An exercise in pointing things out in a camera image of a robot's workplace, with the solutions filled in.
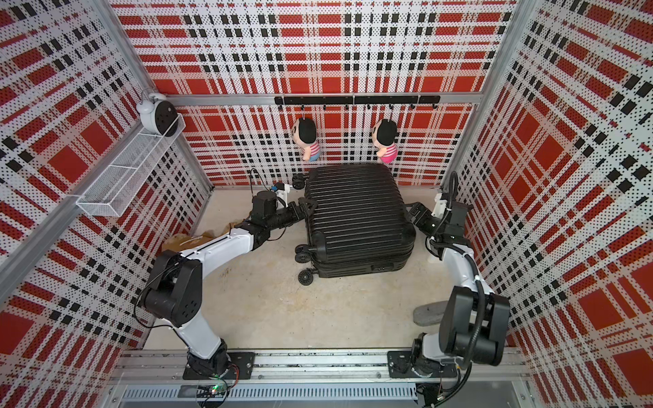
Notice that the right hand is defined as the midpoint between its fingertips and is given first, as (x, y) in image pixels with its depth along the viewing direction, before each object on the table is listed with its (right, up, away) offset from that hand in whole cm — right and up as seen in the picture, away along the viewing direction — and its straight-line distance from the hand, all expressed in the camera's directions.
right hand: (414, 211), depth 86 cm
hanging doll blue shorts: (-39, +28, +4) cm, 48 cm away
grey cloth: (+4, -34, -5) cm, 34 cm away
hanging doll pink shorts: (-9, +29, +9) cm, 32 cm away
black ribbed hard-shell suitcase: (-19, -5, -4) cm, 20 cm away
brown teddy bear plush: (-85, -11, +5) cm, 86 cm away
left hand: (-35, +2, +2) cm, 35 cm away
